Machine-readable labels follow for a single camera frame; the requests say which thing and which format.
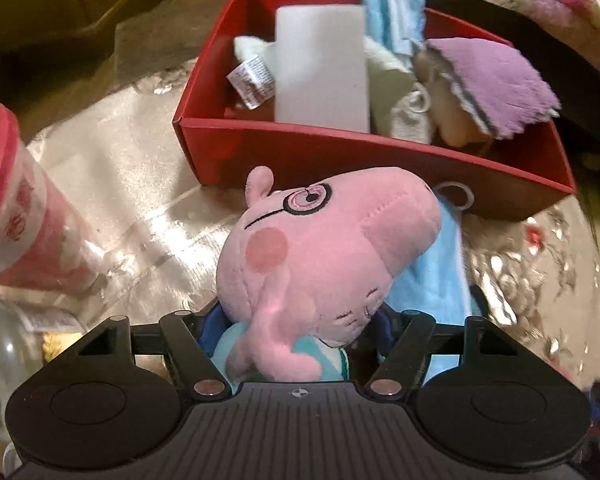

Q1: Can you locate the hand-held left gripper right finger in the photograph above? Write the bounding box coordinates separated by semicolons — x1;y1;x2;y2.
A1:
364;309;523;401

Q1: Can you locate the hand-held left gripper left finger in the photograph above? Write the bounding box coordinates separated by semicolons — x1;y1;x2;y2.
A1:
75;309;232;401

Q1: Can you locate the light blue plush with ring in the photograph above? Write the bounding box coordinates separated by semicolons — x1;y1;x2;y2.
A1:
395;182;477;377

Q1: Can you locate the pink pig plush toy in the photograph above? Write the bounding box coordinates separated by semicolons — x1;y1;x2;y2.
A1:
215;166;443;396

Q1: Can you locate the red cardboard box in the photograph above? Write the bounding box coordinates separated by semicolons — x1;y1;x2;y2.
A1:
172;0;577;223

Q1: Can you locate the beige plush toy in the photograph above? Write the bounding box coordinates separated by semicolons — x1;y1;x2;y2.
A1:
412;50;492;149

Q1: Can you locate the green white plush with tag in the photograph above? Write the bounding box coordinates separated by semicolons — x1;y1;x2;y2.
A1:
227;35;433;144

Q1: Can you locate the white foam block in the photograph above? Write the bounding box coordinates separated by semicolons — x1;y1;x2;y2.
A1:
274;4;372;133

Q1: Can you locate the purple cloth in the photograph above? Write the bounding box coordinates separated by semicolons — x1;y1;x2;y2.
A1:
425;37;563;140

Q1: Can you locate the light blue cloth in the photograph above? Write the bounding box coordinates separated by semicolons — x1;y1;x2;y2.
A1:
362;0;429;56

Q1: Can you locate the clear glass bottle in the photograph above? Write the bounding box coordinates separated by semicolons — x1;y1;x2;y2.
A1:
0;294;89;462

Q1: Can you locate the pink lidded plastic jar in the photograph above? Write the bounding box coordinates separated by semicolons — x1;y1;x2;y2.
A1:
0;100;106;292

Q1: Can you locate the worn wooden board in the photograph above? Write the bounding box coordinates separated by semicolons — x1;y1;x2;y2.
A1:
114;10;222;69

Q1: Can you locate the wooden cabinet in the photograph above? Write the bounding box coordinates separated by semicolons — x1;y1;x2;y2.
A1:
0;0;231;55

